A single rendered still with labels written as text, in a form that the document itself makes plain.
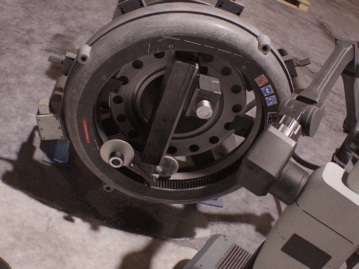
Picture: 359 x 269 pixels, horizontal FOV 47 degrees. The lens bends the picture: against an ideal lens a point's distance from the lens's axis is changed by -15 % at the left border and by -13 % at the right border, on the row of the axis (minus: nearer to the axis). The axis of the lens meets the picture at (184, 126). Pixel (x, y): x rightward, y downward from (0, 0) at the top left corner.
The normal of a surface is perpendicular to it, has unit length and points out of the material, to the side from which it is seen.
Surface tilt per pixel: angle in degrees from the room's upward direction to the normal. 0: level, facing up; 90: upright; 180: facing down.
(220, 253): 0
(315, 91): 32
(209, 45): 90
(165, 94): 90
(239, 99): 90
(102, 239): 0
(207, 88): 2
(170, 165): 90
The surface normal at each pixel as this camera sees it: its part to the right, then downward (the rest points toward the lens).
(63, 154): 0.03, 0.61
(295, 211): -0.85, 0.02
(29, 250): 0.34, -0.75
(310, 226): -0.48, 0.38
